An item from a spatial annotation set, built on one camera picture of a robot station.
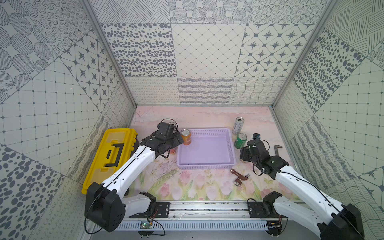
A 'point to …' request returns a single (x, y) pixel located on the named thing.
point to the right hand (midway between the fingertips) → (247, 152)
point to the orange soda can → (186, 136)
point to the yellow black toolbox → (117, 146)
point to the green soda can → (240, 140)
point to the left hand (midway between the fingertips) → (175, 138)
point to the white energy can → (237, 127)
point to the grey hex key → (276, 148)
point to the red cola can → (172, 150)
